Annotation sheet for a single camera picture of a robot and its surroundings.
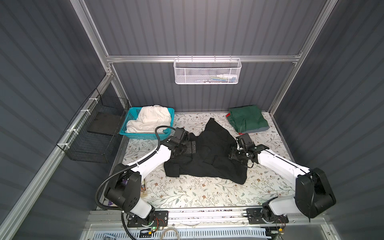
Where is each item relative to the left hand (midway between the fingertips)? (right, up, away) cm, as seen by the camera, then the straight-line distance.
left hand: (190, 147), depth 88 cm
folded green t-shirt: (+41, +19, +19) cm, 49 cm away
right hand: (+26, -5, +1) cm, 26 cm away
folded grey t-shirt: (+48, +10, +17) cm, 52 cm away
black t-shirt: (+13, -8, +4) cm, 16 cm away
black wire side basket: (-48, +8, -15) cm, 51 cm away
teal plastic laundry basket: (-46, +21, +20) cm, 54 cm away
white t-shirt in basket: (-32, +19, +24) cm, 44 cm away
